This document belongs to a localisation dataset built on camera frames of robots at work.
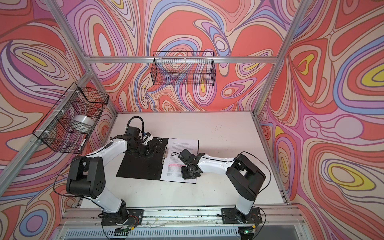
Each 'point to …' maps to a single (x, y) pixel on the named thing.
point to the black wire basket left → (69, 123)
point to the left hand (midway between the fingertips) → (158, 152)
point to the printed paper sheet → (171, 170)
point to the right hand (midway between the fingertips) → (188, 179)
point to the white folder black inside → (149, 168)
